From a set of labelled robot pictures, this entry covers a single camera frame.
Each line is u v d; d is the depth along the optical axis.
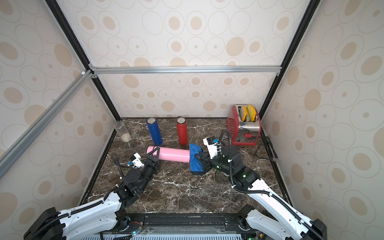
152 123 0.89
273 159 0.97
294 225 0.40
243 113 0.97
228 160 0.51
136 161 0.71
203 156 0.64
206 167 0.61
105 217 0.59
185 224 0.74
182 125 0.91
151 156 0.68
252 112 0.97
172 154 0.72
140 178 0.57
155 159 0.67
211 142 0.60
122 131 1.01
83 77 0.85
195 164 0.68
